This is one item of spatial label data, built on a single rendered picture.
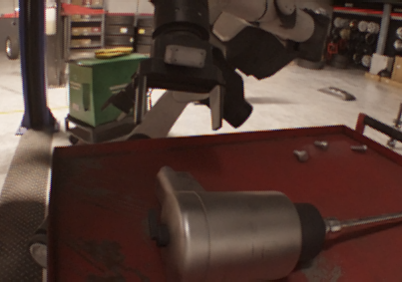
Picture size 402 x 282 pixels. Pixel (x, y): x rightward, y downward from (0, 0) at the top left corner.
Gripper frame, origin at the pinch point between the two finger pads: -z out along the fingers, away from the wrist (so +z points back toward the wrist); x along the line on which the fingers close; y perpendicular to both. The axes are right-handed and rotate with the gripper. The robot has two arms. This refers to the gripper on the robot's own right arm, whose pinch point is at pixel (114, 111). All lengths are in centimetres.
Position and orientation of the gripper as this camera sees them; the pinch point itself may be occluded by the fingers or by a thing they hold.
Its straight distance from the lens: 135.2
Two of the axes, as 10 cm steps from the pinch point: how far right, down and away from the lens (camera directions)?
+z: 7.6, -6.3, -1.9
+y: 4.1, 6.8, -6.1
